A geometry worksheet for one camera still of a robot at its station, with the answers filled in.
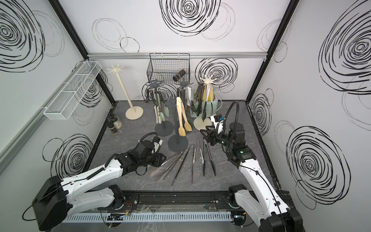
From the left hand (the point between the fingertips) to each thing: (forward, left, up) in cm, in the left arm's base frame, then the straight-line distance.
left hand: (164, 158), depth 81 cm
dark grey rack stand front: (+26, +3, -8) cm, 27 cm away
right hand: (+9, -22, +17) cm, 29 cm away
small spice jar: (+20, +38, 0) cm, 43 cm away
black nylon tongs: (+12, -24, -6) cm, 28 cm away
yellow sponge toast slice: (+26, -24, +26) cm, 44 cm away
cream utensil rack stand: (+30, -25, -6) cm, 40 cm away
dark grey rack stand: (+14, -6, -8) cm, 17 cm away
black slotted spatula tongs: (+28, -19, +22) cm, 41 cm away
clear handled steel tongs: (+23, -13, +26) cm, 37 cm away
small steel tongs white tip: (0, -23, -6) cm, 24 cm away
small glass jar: (+26, +37, -6) cm, 46 cm away
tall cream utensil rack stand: (+39, +31, -8) cm, 50 cm away
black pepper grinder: (+42, -5, +25) cm, 49 cm away
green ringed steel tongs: (+25, +2, +14) cm, 29 cm away
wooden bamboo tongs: (+11, -10, +19) cm, 24 cm away
